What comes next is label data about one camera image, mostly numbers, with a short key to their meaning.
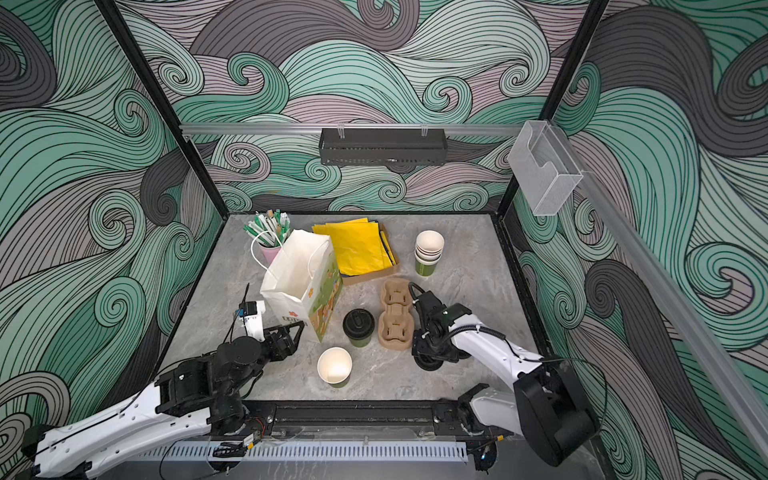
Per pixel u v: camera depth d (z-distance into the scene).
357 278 0.96
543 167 0.78
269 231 0.94
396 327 0.85
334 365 0.81
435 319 0.62
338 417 0.74
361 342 0.81
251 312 0.62
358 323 0.78
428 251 0.90
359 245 1.05
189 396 0.49
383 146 0.95
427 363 0.81
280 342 0.63
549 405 0.40
